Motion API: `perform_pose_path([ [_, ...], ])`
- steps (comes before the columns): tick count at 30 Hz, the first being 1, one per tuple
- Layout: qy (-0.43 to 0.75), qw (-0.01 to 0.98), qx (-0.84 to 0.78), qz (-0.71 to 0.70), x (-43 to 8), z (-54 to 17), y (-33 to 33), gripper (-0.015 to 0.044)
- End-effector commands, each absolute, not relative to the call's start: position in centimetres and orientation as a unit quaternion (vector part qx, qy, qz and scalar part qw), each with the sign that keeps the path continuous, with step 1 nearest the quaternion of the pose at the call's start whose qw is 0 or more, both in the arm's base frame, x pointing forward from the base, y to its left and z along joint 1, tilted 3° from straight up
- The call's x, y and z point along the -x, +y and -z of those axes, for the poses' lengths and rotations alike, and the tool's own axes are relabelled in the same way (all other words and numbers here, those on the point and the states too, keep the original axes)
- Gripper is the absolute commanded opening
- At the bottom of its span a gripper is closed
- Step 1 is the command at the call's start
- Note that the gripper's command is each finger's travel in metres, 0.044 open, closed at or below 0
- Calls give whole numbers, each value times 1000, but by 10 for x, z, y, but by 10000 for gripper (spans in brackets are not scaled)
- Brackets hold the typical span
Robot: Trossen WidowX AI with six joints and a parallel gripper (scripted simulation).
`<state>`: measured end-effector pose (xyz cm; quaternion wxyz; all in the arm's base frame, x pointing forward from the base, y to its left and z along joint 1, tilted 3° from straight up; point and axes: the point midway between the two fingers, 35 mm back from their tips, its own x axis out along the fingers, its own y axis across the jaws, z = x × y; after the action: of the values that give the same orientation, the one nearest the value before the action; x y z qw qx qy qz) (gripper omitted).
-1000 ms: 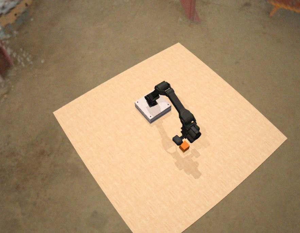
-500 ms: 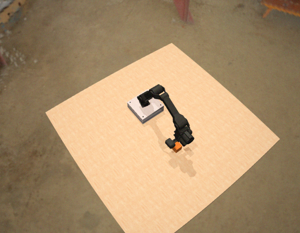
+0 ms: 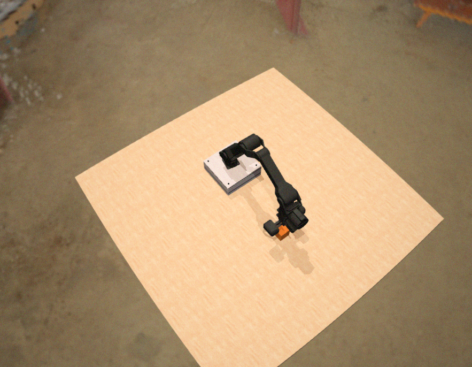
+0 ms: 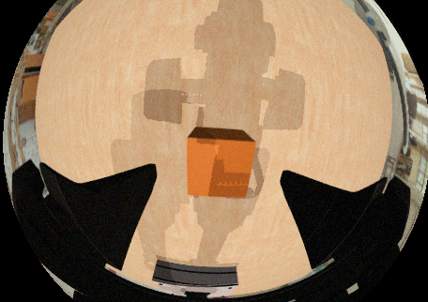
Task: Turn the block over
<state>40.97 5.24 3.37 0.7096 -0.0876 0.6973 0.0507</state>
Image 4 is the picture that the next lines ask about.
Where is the orange block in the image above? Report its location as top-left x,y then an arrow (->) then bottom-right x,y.
187,127 -> 255,198

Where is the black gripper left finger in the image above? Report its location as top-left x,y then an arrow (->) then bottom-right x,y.
40,161 -> 157,270

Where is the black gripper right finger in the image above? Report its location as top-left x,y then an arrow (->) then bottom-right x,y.
279,169 -> 388,269

